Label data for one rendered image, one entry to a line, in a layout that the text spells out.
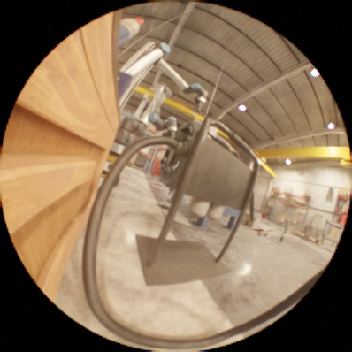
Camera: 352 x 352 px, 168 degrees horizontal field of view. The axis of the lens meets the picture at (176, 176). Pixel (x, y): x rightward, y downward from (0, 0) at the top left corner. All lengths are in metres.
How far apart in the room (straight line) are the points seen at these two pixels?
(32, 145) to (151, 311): 0.39
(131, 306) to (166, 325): 0.10
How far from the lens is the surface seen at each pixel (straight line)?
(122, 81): 0.43
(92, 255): 0.25
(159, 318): 0.37
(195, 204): 0.44
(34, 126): 0.15
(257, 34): 8.32
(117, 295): 0.38
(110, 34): 0.17
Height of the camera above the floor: 0.33
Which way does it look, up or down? 1 degrees up
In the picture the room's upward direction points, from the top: 21 degrees clockwise
